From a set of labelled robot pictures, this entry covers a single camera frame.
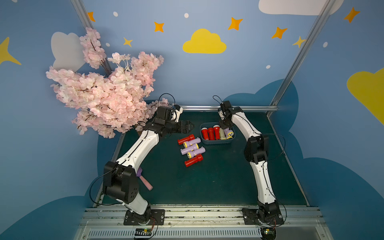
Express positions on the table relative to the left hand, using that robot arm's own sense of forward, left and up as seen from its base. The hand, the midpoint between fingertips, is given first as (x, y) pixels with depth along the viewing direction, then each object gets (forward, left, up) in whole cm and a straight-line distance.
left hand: (188, 123), depth 83 cm
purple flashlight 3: (-9, -1, -20) cm, 22 cm away
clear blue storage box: (+16, -15, -19) cm, 29 cm away
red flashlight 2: (-10, -7, -21) cm, 24 cm away
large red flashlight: (+11, -16, -22) cm, 29 cm away
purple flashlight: (0, +1, -21) cm, 21 cm away
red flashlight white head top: (+10, -11, -22) cm, 27 cm away
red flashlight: (+6, -1, -22) cm, 23 cm away
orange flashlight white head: (+10, -20, -20) cm, 30 cm away
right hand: (+15, -28, -16) cm, 36 cm away
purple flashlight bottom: (+6, -27, -16) cm, 31 cm away
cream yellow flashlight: (+8, -24, -21) cm, 33 cm away
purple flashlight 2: (-5, +2, -21) cm, 22 cm away
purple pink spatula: (-21, +29, -22) cm, 42 cm away
